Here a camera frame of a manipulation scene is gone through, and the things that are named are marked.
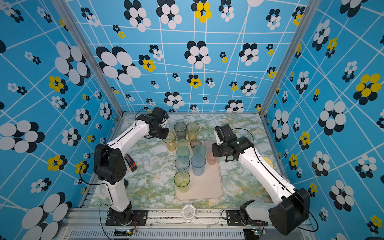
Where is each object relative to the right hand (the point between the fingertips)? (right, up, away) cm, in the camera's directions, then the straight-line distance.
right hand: (217, 149), depth 79 cm
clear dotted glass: (-4, 0, +19) cm, 20 cm away
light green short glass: (-20, +1, +19) cm, 28 cm away
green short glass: (-19, -18, +3) cm, 27 cm away
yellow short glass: (-27, +3, +9) cm, 28 cm away
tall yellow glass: (-14, +10, +14) cm, 22 cm away
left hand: (-30, +7, +12) cm, 34 cm away
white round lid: (-15, -29, -9) cm, 34 cm away
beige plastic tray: (-5, -21, +4) cm, 22 cm away
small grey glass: (-12, +2, +18) cm, 22 cm away
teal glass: (-20, -4, +16) cm, 26 cm away
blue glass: (-19, -8, +3) cm, 21 cm away
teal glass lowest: (-9, -2, +14) cm, 17 cm away
